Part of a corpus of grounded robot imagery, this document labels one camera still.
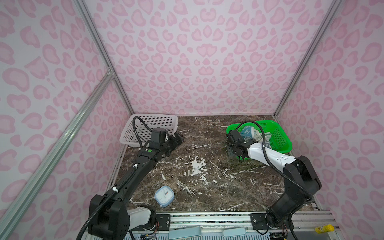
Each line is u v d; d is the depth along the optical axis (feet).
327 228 2.11
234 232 2.26
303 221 2.45
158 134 2.01
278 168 1.60
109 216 1.30
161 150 2.03
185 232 2.30
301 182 1.48
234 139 2.36
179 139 2.41
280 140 3.28
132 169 1.62
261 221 2.41
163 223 2.42
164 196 2.58
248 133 3.19
